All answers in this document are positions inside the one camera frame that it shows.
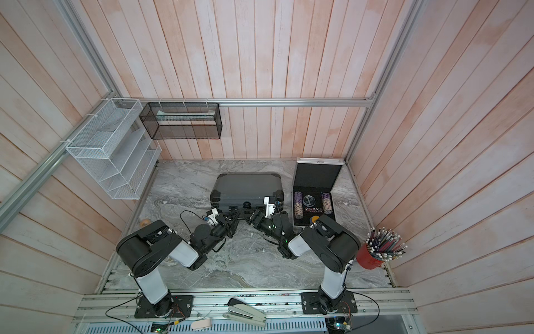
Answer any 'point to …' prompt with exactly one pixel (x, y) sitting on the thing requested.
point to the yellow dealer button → (314, 218)
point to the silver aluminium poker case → (313, 181)
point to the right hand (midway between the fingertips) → (242, 213)
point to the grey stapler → (239, 310)
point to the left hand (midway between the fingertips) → (243, 213)
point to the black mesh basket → (182, 120)
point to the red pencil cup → (382, 245)
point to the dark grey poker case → (245, 192)
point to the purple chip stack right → (327, 204)
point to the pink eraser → (199, 324)
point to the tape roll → (144, 222)
